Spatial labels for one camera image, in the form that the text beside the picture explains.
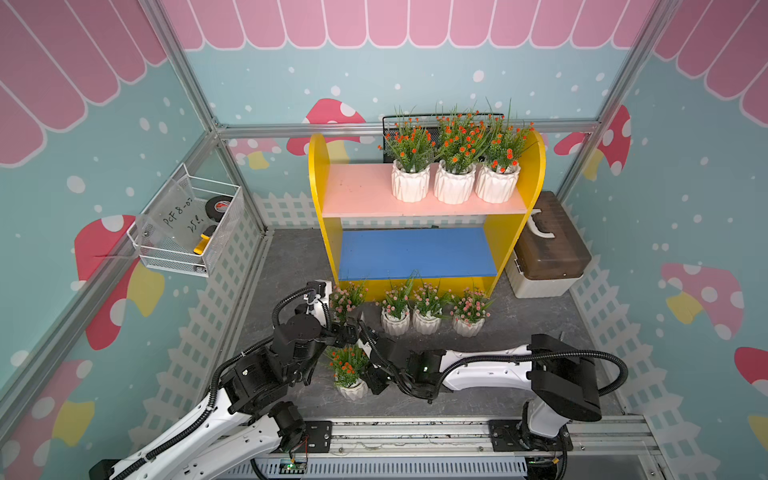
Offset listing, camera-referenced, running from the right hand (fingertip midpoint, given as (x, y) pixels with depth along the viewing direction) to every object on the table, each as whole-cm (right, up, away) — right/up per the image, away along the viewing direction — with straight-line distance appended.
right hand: (360, 374), depth 78 cm
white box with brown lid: (+57, +31, +14) cm, 67 cm away
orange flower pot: (-3, +5, -6) cm, 8 cm away
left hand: (-3, +18, -9) cm, 20 cm away
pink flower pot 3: (+19, +16, +6) cm, 25 cm away
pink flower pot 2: (+9, +13, +8) cm, 18 cm away
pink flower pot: (-5, +19, +4) cm, 20 cm away
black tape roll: (-39, +44, +2) cm, 59 cm away
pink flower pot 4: (+30, +16, +3) cm, 34 cm away
